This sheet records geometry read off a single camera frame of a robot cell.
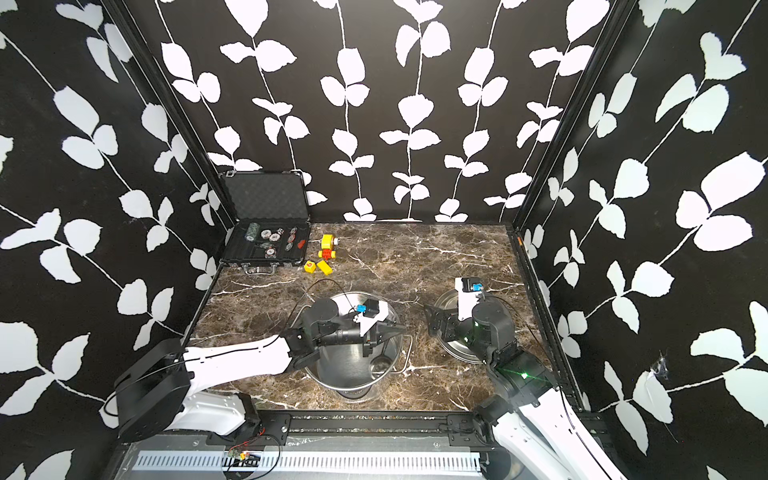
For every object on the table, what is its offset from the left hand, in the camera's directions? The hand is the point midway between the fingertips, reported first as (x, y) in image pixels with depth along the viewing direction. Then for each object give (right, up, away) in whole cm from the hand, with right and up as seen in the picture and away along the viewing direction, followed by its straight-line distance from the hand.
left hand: (403, 325), depth 68 cm
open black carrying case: (-51, +29, +48) cm, 76 cm away
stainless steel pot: (-17, -17, +18) cm, 30 cm away
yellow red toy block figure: (-27, +19, +39) cm, 51 cm away
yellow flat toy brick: (-27, +10, +38) cm, 48 cm away
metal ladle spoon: (-6, -14, +12) cm, 19 cm away
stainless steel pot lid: (+17, -12, +20) cm, 29 cm away
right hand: (+8, +5, +3) cm, 10 cm away
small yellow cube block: (-32, +12, +36) cm, 49 cm away
